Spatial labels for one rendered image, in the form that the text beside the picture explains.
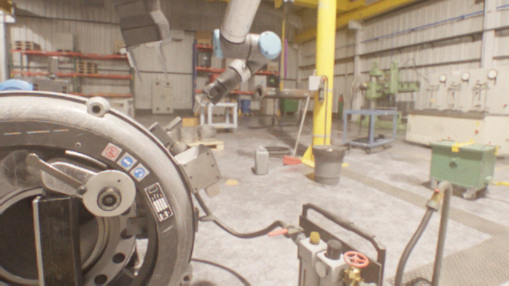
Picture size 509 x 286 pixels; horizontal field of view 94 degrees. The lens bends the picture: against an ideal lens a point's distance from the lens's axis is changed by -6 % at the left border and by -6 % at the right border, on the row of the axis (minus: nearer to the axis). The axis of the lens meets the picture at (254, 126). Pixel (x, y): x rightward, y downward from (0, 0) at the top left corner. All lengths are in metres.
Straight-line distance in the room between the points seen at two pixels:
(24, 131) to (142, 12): 0.37
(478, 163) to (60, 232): 3.26
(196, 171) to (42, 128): 0.37
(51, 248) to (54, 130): 0.26
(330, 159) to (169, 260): 2.50
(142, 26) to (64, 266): 0.55
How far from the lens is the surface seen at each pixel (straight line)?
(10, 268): 0.96
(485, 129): 5.95
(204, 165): 0.75
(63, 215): 0.70
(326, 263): 0.94
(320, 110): 4.00
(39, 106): 0.69
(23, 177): 0.76
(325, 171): 3.11
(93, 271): 0.93
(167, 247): 0.77
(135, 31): 0.49
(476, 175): 3.33
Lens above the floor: 0.97
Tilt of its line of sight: 6 degrees down
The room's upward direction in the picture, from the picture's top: 1 degrees clockwise
